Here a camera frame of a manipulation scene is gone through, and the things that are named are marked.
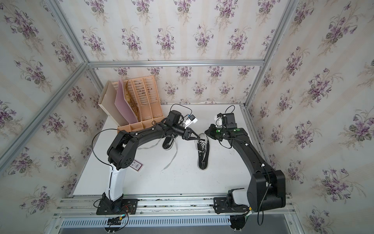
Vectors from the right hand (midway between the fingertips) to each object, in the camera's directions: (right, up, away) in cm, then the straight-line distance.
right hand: (206, 132), depth 83 cm
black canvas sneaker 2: (-24, -8, +12) cm, 28 cm away
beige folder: (-59, +17, +2) cm, 62 cm away
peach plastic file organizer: (-44, +21, +37) cm, 61 cm away
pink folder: (-51, +16, +4) cm, 53 cm away
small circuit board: (-47, -44, -11) cm, 65 cm away
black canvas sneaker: (-2, -10, +9) cm, 14 cm away
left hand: (-5, -4, 0) cm, 6 cm away
